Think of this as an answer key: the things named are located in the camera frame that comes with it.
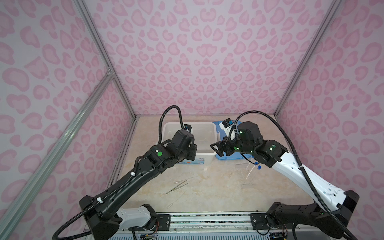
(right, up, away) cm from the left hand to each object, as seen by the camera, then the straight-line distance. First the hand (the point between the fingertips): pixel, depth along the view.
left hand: (194, 145), depth 71 cm
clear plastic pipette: (-12, -32, +8) cm, 35 cm away
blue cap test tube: (+24, -5, -13) cm, 28 cm away
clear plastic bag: (+30, -23, +13) cm, 40 cm away
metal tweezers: (-9, -25, +15) cm, 30 cm away
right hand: (+11, +2, -2) cm, 11 cm away
